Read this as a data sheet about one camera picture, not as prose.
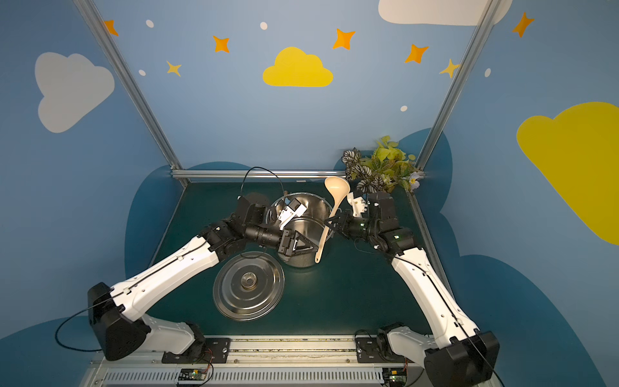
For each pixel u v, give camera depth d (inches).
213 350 29.3
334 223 27.9
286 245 22.6
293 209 24.2
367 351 29.2
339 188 30.1
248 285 34.1
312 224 41.1
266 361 28.9
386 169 38.7
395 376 28.3
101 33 28.7
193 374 28.2
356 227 24.4
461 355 14.6
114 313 15.4
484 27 28.4
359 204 27.0
